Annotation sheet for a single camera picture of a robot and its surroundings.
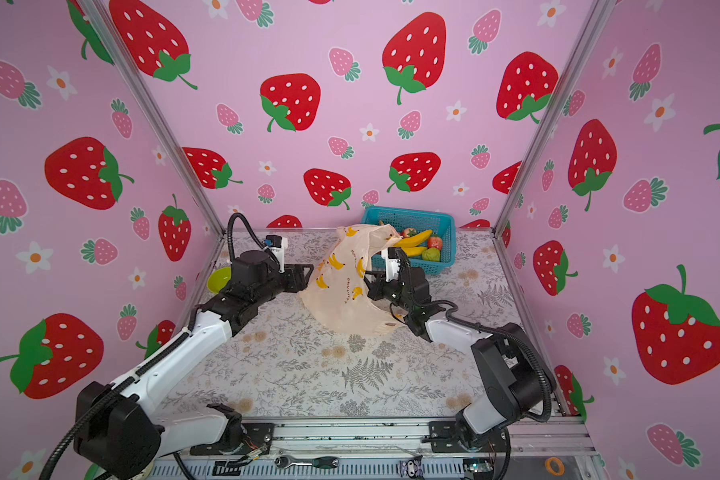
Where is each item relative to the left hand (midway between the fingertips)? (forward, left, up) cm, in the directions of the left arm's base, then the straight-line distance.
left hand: (305, 265), depth 80 cm
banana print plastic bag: (0, -7, -15) cm, 16 cm away
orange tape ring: (-43, -61, -23) cm, 78 cm away
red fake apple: (+27, -42, -19) cm, 53 cm away
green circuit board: (-43, -45, -24) cm, 66 cm away
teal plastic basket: (+34, -45, -17) cm, 59 cm away
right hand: (0, -15, -4) cm, 15 cm away
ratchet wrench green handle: (-42, -6, -23) cm, 48 cm away
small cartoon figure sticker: (-43, -28, -21) cm, 55 cm away
